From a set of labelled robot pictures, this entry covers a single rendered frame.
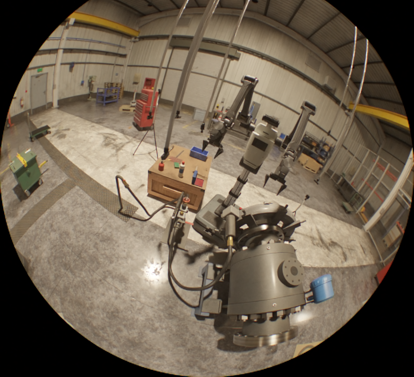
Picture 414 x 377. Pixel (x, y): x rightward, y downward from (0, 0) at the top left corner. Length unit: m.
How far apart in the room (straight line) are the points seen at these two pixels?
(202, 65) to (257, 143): 8.76
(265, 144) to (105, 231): 1.99
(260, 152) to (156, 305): 1.79
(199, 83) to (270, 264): 9.45
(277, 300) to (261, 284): 0.15
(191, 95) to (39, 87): 9.93
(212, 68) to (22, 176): 9.64
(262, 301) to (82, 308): 1.58
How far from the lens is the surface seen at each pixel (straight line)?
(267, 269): 1.00
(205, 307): 1.38
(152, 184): 2.02
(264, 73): 9.52
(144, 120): 4.28
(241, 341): 1.10
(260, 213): 1.16
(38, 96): 10.13
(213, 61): 9.66
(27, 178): 2.83
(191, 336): 1.66
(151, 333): 1.63
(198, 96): 9.51
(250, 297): 0.98
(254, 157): 1.33
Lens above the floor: 1.59
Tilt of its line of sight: 31 degrees down
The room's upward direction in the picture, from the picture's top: 20 degrees clockwise
